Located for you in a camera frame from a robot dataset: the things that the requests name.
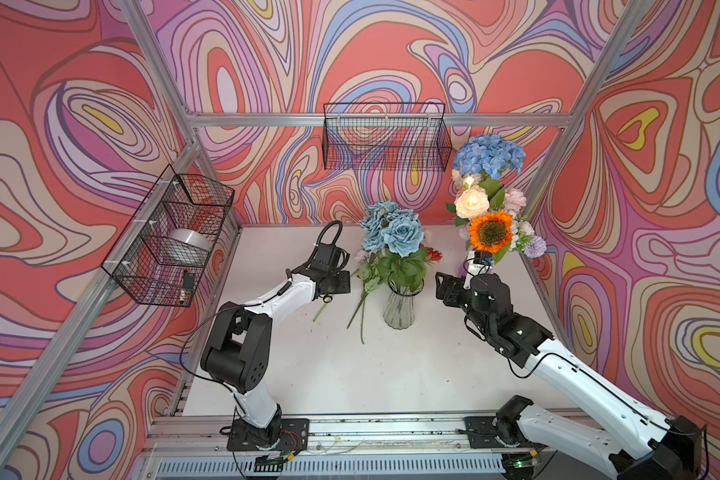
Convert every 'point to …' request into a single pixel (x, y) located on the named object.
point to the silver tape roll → (184, 247)
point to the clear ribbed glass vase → (399, 310)
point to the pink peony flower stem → (514, 200)
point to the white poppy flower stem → (320, 312)
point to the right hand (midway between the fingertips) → (449, 282)
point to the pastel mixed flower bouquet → (524, 239)
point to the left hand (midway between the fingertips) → (345, 279)
